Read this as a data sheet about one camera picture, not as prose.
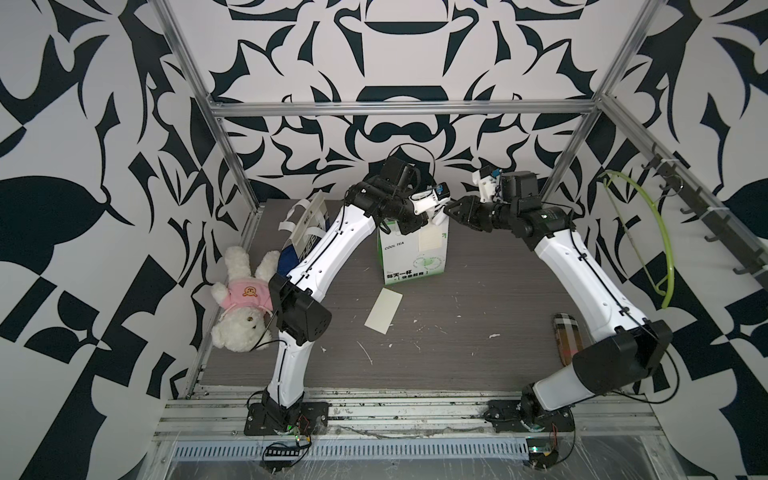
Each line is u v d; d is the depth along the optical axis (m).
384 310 0.94
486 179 0.69
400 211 0.66
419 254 0.88
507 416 0.75
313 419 0.74
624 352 0.41
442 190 0.66
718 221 0.58
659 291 0.70
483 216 0.67
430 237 0.83
